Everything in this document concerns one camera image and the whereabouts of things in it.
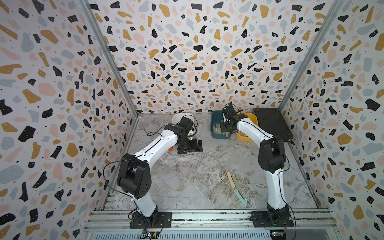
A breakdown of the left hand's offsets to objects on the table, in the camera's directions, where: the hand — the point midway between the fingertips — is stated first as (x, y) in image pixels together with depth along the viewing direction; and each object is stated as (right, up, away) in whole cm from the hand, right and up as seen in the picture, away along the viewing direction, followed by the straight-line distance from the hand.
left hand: (197, 150), depth 84 cm
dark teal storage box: (+14, +20, +30) cm, 39 cm away
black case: (+55, +18, +28) cm, 64 cm away
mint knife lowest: (+24, -26, -4) cm, 36 cm away
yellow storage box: (+41, +21, +31) cm, 55 cm away
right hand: (+18, +13, +17) cm, 28 cm away
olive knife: (+22, -18, +3) cm, 29 cm away
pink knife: (+19, -18, +3) cm, 26 cm away
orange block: (-18, -2, +16) cm, 24 cm away
